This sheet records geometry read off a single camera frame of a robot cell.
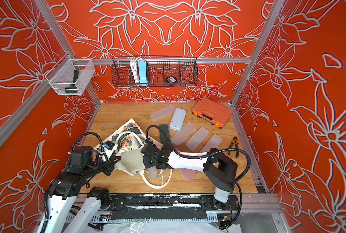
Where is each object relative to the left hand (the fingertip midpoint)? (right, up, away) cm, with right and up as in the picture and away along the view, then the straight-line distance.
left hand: (118, 155), depth 71 cm
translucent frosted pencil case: (+36, +9, +30) cm, 48 cm away
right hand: (+11, -5, +11) cm, 16 cm away
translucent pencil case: (+17, -10, +3) cm, 20 cm away
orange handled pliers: (+70, +2, +24) cm, 74 cm away
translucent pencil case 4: (+55, +2, +24) cm, 60 cm away
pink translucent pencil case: (+36, -14, +12) cm, 41 cm away
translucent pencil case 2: (+20, +23, +42) cm, 52 cm away
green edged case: (+22, +5, +27) cm, 35 cm away
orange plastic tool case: (+60, +21, +36) cm, 73 cm away
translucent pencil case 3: (+44, +5, +24) cm, 50 cm away
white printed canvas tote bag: (+4, +7, +4) cm, 9 cm away
